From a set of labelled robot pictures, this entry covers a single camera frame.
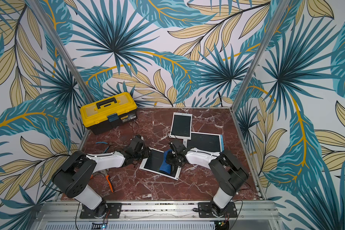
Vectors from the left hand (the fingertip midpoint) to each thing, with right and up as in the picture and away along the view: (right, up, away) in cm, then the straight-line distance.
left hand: (148, 155), depth 93 cm
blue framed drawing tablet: (+44, +8, +7) cm, 45 cm away
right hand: (+12, -3, -4) cm, 13 cm away
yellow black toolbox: (-26, +27, +1) cm, 38 cm away
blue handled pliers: (-31, +8, +5) cm, 33 cm away
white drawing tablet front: (+22, +18, +14) cm, 32 cm away
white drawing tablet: (+3, -5, +1) cm, 6 cm away
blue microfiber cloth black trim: (+12, -5, -8) cm, 15 cm away
